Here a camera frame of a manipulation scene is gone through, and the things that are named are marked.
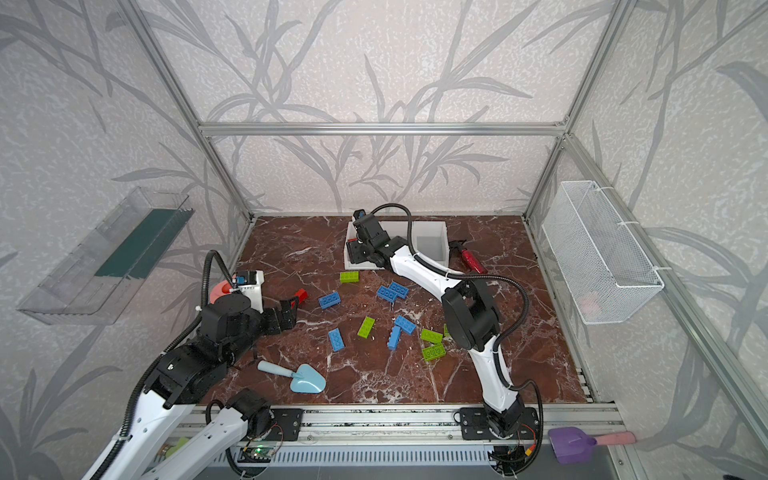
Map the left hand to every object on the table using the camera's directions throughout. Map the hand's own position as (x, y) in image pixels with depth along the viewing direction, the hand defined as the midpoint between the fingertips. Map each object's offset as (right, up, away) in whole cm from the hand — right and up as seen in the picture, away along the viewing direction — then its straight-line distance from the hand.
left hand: (289, 292), depth 71 cm
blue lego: (+4, -7, +23) cm, 25 cm away
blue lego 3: (+28, -13, +19) cm, 36 cm away
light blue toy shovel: (+1, -25, +8) cm, 26 cm away
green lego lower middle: (+36, -17, +18) cm, 43 cm away
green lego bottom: (+36, -20, +14) cm, 44 cm away
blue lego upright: (+25, -16, +16) cm, 34 cm away
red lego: (-6, -5, +26) cm, 27 cm away
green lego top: (+9, 0, +30) cm, 32 cm away
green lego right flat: (+40, -15, +18) cm, 47 cm away
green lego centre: (+16, -14, +20) cm, 29 cm away
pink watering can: (-26, -2, +16) cm, 31 cm away
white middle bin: (+27, +15, 0) cm, 31 cm away
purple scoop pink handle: (+67, -36, -1) cm, 76 cm away
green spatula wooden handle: (-14, -26, -17) cm, 34 cm away
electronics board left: (-8, -39, 0) cm, 40 cm away
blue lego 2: (+7, -17, +18) cm, 26 cm away
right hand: (+13, +14, +23) cm, 30 cm away
